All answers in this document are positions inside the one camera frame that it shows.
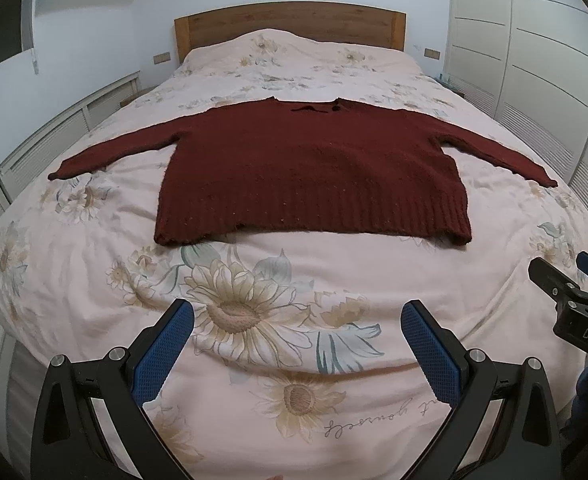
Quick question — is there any wooden headboard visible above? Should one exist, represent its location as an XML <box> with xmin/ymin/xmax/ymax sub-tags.
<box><xmin>175</xmin><ymin>1</ymin><xmax>407</xmax><ymax>61</ymax></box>

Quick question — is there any white low cabinet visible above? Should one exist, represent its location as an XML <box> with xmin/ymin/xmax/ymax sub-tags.
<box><xmin>0</xmin><ymin>72</ymin><xmax>140</xmax><ymax>479</ymax></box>

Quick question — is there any right wall switch plate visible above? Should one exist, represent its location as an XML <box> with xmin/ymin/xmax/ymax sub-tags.
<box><xmin>424</xmin><ymin>49</ymin><xmax>440</xmax><ymax>60</ymax></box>

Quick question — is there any left wall switch plate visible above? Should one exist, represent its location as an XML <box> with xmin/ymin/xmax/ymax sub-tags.
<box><xmin>153</xmin><ymin>52</ymin><xmax>171</xmax><ymax>65</ymax></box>

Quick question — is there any wall switch plate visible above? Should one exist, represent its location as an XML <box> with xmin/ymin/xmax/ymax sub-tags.
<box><xmin>153</xmin><ymin>52</ymin><xmax>171</xmax><ymax>65</ymax></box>
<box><xmin>424</xmin><ymin>49</ymin><xmax>440</xmax><ymax>60</ymax></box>

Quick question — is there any white wardrobe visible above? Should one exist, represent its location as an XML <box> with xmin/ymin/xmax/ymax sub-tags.
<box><xmin>445</xmin><ymin>0</ymin><xmax>588</xmax><ymax>207</ymax></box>

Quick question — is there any dark red knitted sweater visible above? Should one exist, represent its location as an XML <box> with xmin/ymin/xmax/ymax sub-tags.
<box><xmin>55</xmin><ymin>98</ymin><xmax>552</xmax><ymax>246</ymax></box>

